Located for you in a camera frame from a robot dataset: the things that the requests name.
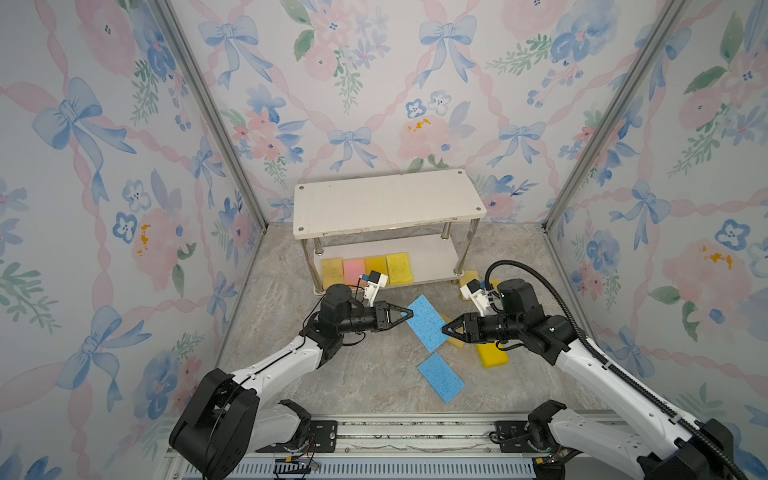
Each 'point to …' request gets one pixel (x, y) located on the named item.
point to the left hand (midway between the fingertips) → (412, 315)
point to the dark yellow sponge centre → (495, 283)
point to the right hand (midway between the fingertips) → (446, 329)
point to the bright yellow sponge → (492, 356)
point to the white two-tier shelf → (431, 216)
